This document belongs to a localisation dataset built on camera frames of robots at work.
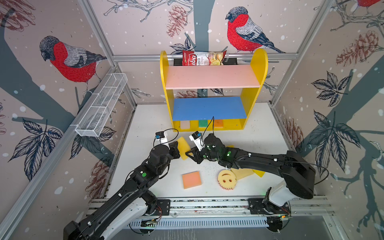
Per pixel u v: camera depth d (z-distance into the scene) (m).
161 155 0.54
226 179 0.80
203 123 1.05
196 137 0.70
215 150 0.61
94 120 0.71
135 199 0.61
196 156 0.68
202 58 0.86
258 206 0.74
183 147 0.76
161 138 0.64
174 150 0.66
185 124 1.04
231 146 0.94
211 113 0.97
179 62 0.91
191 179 0.82
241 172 0.83
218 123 1.06
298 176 0.43
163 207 0.73
